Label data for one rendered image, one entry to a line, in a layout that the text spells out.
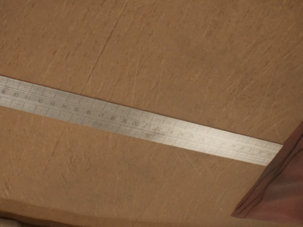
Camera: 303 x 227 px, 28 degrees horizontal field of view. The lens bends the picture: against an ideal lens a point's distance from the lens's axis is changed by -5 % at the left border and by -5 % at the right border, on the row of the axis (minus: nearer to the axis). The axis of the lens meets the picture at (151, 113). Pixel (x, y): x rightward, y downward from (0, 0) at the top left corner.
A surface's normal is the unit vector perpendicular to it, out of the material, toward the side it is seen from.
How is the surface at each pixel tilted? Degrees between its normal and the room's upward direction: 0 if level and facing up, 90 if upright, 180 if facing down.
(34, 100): 0
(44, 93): 0
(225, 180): 0
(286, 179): 24
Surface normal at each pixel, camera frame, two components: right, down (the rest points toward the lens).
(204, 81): 0.11, 0.73
